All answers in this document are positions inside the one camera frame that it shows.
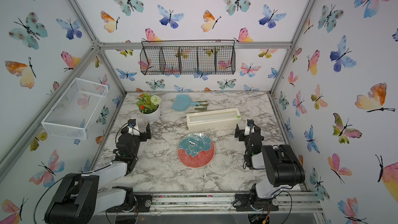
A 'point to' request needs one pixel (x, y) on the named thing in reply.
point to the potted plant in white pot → (149, 107)
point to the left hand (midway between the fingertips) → (140, 122)
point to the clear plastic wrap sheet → (196, 150)
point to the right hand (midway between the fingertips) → (248, 123)
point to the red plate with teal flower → (196, 150)
